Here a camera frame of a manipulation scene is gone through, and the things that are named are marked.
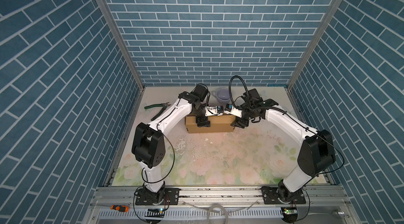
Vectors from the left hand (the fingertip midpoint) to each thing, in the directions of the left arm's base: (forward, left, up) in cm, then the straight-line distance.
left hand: (210, 117), depth 87 cm
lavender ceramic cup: (+29, -9, -13) cm, 33 cm away
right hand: (0, -14, 0) cm, 14 cm away
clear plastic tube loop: (-39, -3, -16) cm, 43 cm away
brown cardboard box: (-5, -4, +2) cm, 7 cm away
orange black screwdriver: (-40, +41, -13) cm, 59 cm away
